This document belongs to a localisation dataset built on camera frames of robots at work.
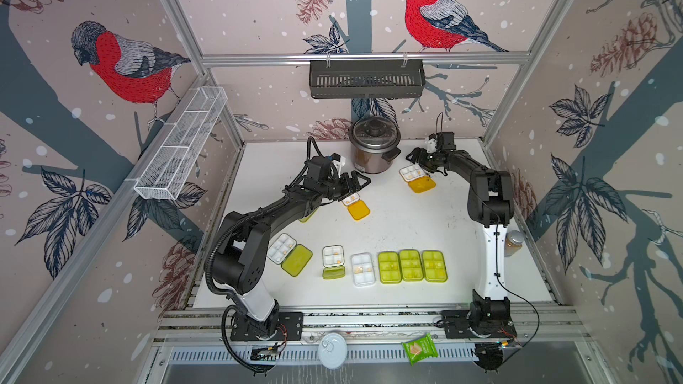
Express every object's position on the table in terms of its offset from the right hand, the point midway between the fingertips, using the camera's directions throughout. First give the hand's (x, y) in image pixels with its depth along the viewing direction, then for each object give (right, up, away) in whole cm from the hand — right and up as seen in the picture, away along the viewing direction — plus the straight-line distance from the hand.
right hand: (414, 156), depth 111 cm
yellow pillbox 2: (0, -9, -4) cm, 10 cm away
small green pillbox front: (-33, -35, -25) cm, 54 cm away
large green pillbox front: (-8, -36, -27) cm, 46 cm away
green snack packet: (-9, -52, -43) cm, 68 cm away
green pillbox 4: (-15, -37, -28) cm, 48 cm away
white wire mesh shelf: (-79, +3, -33) cm, 86 cm away
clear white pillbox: (-23, -37, -27) cm, 52 cm away
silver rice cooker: (-19, +5, -13) cm, 23 cm away
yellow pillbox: (-25, -20, -13) cm, 34 cm away
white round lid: (-32, -50, -45) cm, 75 cm away
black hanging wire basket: (-21, +31, -8) cm, 38 cm away
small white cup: (+23, -27, -32) cm, 47 cm away
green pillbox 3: (-46, -34, -26) cm, 63 cm away
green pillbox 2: (0, -36, -27) cm, 45 cm away
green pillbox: (-45, -24, -16) cm, 54 cm away
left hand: (-22, -9, -26) cm, 35 cm away
